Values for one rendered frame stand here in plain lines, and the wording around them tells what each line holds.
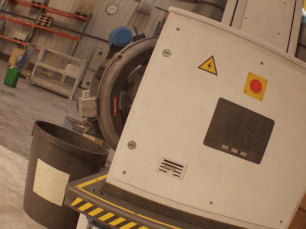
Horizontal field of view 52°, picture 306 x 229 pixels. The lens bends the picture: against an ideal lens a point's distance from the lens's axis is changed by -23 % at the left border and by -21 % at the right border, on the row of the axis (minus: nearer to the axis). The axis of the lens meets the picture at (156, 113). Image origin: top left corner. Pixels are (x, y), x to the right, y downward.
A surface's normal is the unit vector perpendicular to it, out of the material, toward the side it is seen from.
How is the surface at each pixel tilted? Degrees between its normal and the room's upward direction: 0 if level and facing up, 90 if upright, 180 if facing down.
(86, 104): 90
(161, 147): 90
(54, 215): 93
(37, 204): 93
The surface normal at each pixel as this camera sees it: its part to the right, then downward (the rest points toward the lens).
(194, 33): -0.15, -0.04
